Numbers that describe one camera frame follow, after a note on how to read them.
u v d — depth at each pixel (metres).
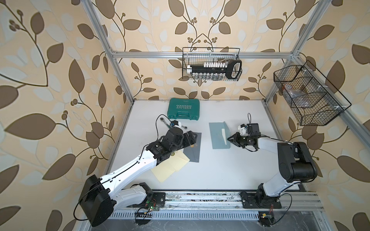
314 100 0.73
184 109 1.10
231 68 0.83
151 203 0.73
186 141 0.68
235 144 0.87
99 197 0.39
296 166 0.46
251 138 0.74
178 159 0.90
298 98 0.70
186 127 1.05
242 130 0.89
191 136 0.69
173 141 0.59
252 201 0.73
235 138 0.85
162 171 0.85
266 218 0.72
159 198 0.75
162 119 1.08
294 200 0.75
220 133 0.99
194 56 0.91
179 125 0.72
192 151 0.93
